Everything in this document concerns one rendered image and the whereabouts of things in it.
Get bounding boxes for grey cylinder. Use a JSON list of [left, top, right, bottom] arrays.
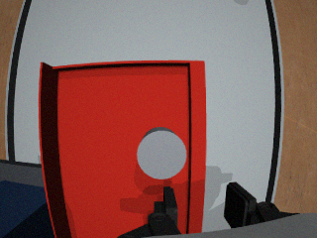
[[137, 127, 186, 179]]

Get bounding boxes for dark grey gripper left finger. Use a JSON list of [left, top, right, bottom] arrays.
[[117, 186, 181, 238]]

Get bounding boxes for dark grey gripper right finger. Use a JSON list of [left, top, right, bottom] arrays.
[[224, 182, 300, 228]]

